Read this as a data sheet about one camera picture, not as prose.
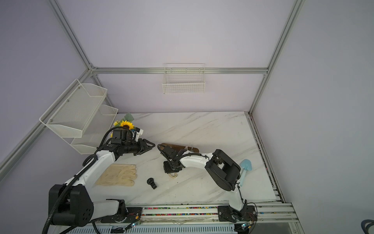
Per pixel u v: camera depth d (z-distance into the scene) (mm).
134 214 732
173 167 662
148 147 763
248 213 718
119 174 866
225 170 492
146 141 765
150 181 839
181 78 956
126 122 819
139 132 782
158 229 702
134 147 712
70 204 401
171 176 847
